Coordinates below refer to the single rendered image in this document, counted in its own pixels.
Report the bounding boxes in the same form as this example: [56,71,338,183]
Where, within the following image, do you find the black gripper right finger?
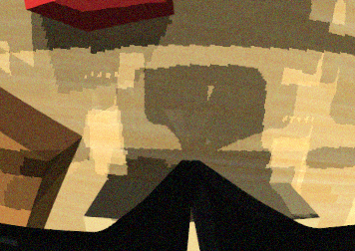
[190,160,355,251]

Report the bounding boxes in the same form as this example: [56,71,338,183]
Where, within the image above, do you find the red square block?
[24,0,174,33]

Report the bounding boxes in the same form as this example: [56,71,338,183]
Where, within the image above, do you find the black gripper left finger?
[0,160,193,251]

